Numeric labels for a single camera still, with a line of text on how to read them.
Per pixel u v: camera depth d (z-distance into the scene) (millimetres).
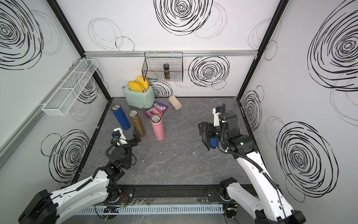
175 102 1110
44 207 414
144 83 1041
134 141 697
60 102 713
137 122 863
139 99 1029
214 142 722
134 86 1002
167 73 868
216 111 626
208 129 600
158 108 1086
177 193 756
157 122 788
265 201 377
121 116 907
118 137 628
